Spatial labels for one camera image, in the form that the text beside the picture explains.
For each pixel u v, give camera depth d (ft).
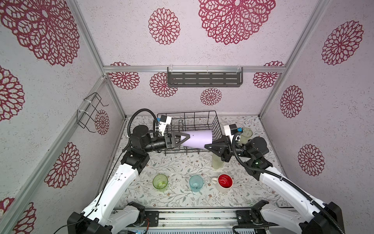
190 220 2.45
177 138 1.94
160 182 2.81
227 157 1.82
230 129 1.69
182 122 3.63
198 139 1.91
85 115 2.46
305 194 1.42
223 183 2.78
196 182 2.81
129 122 1.62
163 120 1.98
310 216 1.31
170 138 1.82
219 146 1.85
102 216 1.27
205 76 3.07
